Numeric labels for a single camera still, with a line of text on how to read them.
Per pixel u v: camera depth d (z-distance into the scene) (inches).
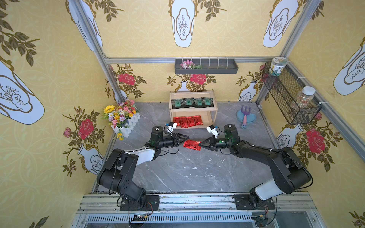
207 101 36.3
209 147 30.0
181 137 31.5
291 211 29.4
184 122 40.7
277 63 33.4
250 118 43.7
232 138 27.7
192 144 32.0
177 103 36.3
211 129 32.2
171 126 32.2
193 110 34.9
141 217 28.7
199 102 36.4
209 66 36.4
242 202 28.9
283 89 35.5
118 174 17.8
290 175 17.6
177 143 29.6
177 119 41.4
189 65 34.6
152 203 29.0
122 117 35.6
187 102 36.3
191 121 40.9
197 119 41.8
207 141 30.8
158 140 28.2
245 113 44.6
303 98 25.7
